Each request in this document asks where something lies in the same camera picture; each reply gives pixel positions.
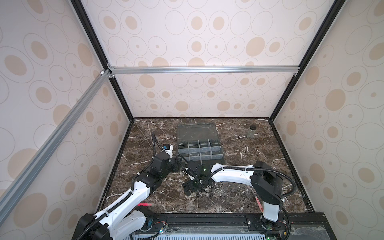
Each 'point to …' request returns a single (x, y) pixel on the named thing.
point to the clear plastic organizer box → (199, 142)
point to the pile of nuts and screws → (210, 190)
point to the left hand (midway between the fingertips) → (182, 157)
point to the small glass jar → (251, 131)
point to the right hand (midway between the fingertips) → (190, 189)
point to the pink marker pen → (145, 204)
